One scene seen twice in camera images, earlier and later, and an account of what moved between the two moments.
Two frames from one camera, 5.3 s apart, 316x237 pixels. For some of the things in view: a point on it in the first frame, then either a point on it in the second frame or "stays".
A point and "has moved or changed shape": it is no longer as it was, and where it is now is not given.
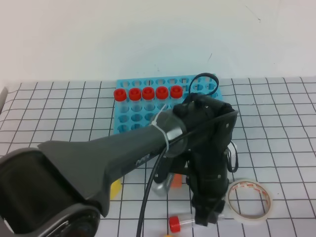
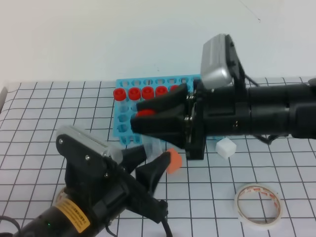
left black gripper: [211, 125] to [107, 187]
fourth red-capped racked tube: [161, 94] stays
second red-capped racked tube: [135, 97] stays
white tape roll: [243, 220] to [254, 226]
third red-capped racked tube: [148, 95] stays
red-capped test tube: [175, 223] has moved or changed shape
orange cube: [177, 183] has moved or changed shape
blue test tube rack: [138, 101] stays
